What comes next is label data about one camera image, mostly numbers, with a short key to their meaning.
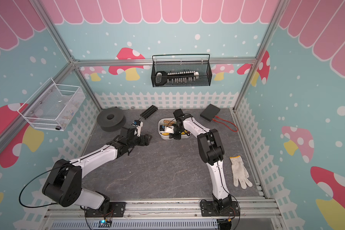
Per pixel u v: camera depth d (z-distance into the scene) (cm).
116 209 74
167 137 98
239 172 85
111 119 107
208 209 74
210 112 120
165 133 97
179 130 87
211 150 58
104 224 73
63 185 43
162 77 89
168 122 89
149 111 117
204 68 94
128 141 70
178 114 84
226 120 114
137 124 80
